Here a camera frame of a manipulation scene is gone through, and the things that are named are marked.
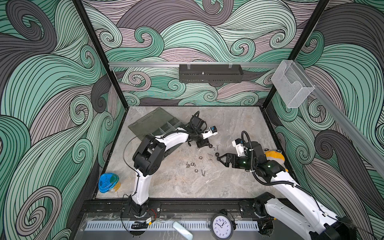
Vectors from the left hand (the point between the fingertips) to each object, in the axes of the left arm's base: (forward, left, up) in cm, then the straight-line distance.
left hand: (208, 138), depth 91 cm
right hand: (-16, -6, +4) cm, 18 cm away
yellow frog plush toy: (-11, -39, -1) cm, 41 cm away
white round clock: (-44, -3, -5) cm, 44 cm away
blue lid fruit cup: (-27, +52, +2) cm, 58 cm away
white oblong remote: (-46, +14, -4) cm, 48 cm away
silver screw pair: (-19, +4, -8) cm, 21 cm away
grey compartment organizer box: (+20, +37, -8) cm, 42 cm away
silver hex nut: (-17, +8, -7) cm, 20 cm away
